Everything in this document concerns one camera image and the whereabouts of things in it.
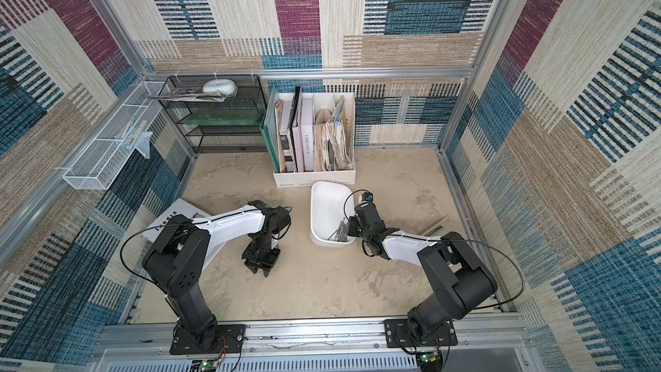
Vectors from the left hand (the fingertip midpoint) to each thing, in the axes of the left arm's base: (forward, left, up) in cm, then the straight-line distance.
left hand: (264, 272), depth 84 cm
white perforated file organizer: (+43, -17, +18) cm, 50 cm away
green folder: (+36, -2, +29) cm, 46 cm away
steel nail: (+14, -26, 0) cm, 29 cm away
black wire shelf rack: (+44, +11, +25) cm, 52 cm away
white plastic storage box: (+27, -22, -1) cm, 34 cm away
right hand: (+18, -29, +3) cm, 34 cm away
